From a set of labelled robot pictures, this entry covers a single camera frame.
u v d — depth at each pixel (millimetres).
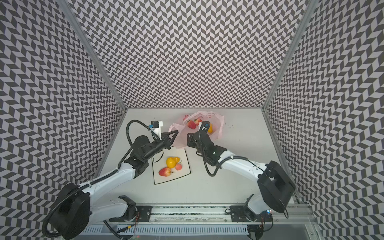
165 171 818
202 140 588
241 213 724
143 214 725
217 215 743
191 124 1048
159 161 708
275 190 421
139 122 643
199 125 737
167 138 678
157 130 680
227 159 528
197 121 1054
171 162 846
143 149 598
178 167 847
